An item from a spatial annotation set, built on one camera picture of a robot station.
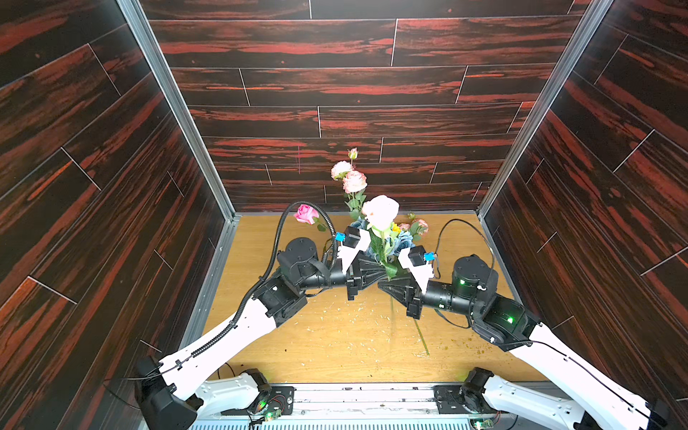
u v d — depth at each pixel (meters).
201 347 0.41
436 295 0.52
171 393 0.38
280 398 0.73
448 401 0.73
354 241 0.48
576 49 0.72
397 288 0.58
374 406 0.74
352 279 0.49
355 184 0.78
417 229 1.08
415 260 0.49
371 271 0.53
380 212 0.45
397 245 0.64
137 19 0.67
